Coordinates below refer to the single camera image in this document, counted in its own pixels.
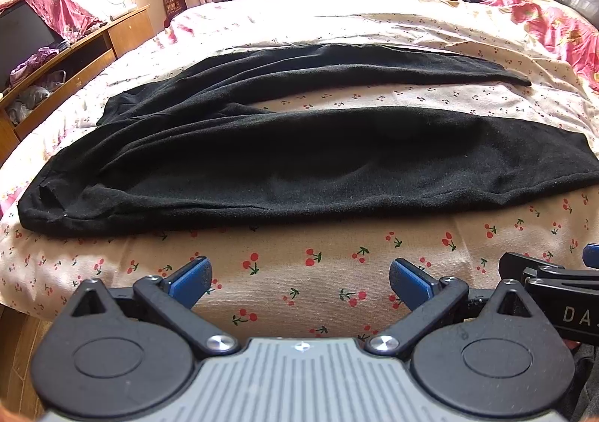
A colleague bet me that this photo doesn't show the black pants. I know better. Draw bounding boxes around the black pants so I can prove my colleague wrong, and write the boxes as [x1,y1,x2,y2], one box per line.
[17,44,598,237]

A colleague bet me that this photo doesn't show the cherry print bed quilt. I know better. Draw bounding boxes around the cherry print bed quilt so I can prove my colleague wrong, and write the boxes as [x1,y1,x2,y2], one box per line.
[1,0,598,340]

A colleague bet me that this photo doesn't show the pink floral blanket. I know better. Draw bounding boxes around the pink floral blanket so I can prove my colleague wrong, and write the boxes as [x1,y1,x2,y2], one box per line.
[484,0,598,93]

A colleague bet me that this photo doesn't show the wooden TV cabinet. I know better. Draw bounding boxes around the wooden TV cabinet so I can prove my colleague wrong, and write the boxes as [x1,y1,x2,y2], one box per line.
[1,5,154,160]

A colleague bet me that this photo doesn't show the red box by curtain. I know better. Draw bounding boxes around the red box by curtain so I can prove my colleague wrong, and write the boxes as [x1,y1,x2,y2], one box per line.
[162,0,187,28]

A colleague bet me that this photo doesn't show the pink cloth on television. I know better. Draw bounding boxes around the pink cloth on television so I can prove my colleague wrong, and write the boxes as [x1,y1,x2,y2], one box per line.
[0,0,107,44]

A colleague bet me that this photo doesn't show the black television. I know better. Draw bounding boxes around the black television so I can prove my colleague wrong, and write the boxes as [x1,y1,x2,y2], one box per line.
[0,1,64,89]

